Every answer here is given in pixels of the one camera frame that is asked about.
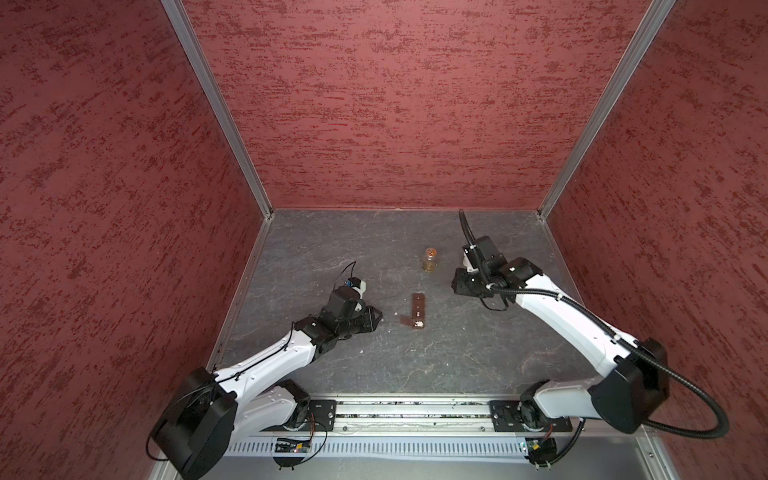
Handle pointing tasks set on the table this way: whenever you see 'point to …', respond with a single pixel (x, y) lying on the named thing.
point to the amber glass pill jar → (429, 263)
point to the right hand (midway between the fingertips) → (456, 290)
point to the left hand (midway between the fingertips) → (379, 321)
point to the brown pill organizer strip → (417, 320)
